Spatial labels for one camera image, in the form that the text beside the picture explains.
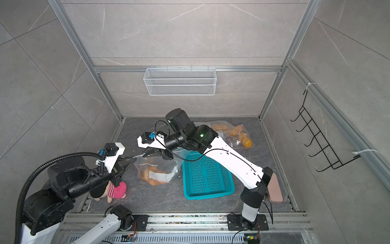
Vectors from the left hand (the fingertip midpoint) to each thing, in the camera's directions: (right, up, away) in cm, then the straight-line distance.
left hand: (134, 155), depth 55 cm
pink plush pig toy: (-22, -23, +23) cm, 39 cm away
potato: (-1, -11, +14) cm, 18 cm away
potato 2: (+52, +10, +49) cm, 72 cm away
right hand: (+5, +1, +1) cm, 5 cm away
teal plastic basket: (+27, -19, +33) cm, 47 cm away
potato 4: (+55, +1, +40) cm, 68 cm away
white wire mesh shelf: (+11, +42, +45) cm, 63 cm away
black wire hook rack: (+78, -2, +5) cm, 78 cm away
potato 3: (+54, +4, +47) cm, 72 cm away
